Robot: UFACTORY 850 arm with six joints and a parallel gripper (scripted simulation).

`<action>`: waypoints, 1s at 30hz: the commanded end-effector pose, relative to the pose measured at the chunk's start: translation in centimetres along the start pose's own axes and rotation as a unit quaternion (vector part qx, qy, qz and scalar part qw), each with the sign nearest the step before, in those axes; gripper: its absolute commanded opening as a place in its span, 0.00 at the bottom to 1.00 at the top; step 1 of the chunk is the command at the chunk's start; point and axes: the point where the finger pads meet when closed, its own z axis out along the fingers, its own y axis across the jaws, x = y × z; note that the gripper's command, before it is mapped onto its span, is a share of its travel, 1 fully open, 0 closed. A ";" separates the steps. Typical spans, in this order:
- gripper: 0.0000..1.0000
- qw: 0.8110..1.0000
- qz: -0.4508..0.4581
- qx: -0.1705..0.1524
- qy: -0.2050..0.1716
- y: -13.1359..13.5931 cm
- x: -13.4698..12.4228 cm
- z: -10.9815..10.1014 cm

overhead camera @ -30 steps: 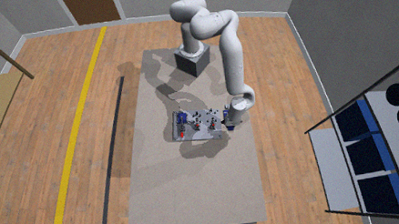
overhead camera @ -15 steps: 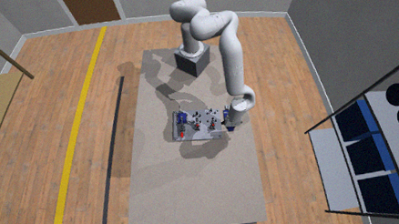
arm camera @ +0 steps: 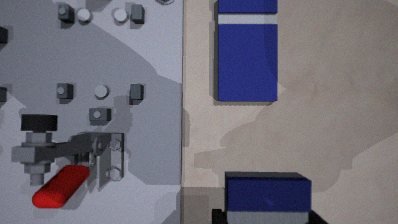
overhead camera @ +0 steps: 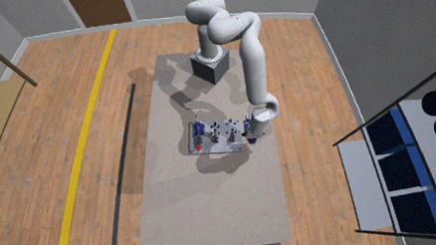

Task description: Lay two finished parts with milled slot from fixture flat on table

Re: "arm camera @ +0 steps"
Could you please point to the grey fixture plate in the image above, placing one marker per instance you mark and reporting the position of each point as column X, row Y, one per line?
column 43, row 51

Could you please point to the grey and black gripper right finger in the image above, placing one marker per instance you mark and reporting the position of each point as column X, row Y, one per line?
column 314, row 218

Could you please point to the grey toggle clamp with red handle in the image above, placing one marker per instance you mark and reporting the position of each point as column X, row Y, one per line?
column 106, row 159

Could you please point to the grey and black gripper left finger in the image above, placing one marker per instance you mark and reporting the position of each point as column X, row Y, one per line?
column 219, row 217

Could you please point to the blue rectangular block with white stripe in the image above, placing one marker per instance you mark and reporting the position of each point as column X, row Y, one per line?
column 247, row 50

